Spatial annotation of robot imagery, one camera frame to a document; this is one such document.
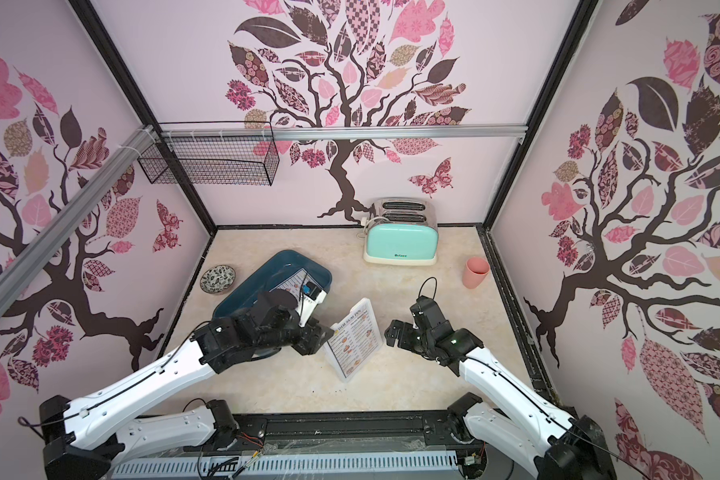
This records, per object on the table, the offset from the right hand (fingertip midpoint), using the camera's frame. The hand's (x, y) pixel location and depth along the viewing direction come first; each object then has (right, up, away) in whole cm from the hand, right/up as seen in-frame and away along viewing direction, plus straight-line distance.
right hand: (398, 334), depth 81 cm
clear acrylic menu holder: (-11, +9, -6) cm, 16 cm away
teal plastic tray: (-44, +14, +20) cm, 50 cm away
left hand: (-19, +3, -10) cm, 22 cm away
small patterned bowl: (-62, +13, +22) cm, 67 cm away
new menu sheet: (-35, +12, +22) cm, 43 cm away
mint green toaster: (+3, +30, +15) cm, 34 cm away
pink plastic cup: (+27, +16, +14) cm, 34 cm away
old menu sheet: (-12, -1, -4) cm, 13 cm away
